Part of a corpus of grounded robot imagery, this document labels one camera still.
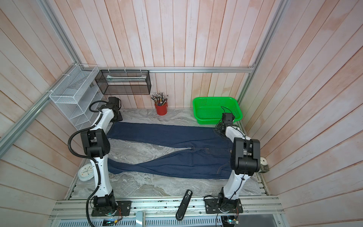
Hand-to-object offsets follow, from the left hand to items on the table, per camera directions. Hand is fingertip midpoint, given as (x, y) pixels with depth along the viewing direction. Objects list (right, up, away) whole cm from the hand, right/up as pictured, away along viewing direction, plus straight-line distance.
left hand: (114, 120), depth 101 cm
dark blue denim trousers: (+67, -24, -10) cm, 71 cm away
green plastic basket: (+73, +9, +16) cm, 76 cm away
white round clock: (-9, -32, -17) cm, 38 cm away
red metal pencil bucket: (+33, +8, +13) cm, 37 cm away
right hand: (+78, -6, -1) cm, 78 cm away
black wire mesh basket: (+6, +29, +4) cm, 30 cm away
